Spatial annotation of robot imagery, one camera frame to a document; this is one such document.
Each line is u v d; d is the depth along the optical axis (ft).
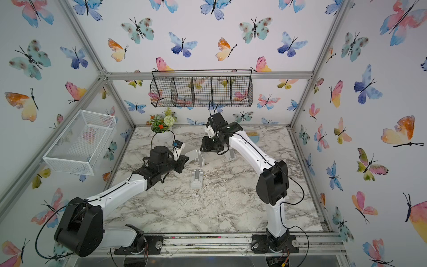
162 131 3.33
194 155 2.94
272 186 1.63
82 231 1.35
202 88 3.21
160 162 2.17
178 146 2.42
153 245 2.42
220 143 2.34
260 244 2.41
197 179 3.01
